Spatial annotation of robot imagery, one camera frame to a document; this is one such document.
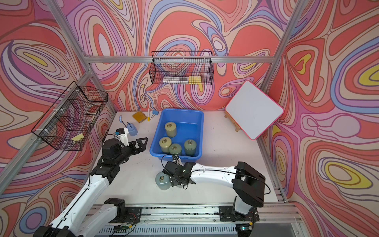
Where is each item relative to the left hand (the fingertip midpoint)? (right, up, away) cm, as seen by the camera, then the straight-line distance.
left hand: (143, 140), depth 79 cm
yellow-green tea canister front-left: (+10, -3, +12) cm, 16 cm away
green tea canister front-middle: (+16, -6, +10) cm, 20 cm away
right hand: (+20, -22, +2) cm, 30 cm away
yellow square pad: (-15, +15, +37) cm, 43 cm away
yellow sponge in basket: (-30, +2, -7) cm, 31 cm away
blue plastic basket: (+25, +9, +33) cm, 42 cm away
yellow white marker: (-8, +14, +36) cm, 40 cm away
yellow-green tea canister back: (+12, +6, +20) cm, 24 cm away
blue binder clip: (-3, +19, +41) cm, 45 cm away
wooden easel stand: (+60, +6, +27) cm, 66 cm away
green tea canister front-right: (+26, -5, +12) cm, 28 cm away
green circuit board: (-8, -41, -8) cm, 43 cm away
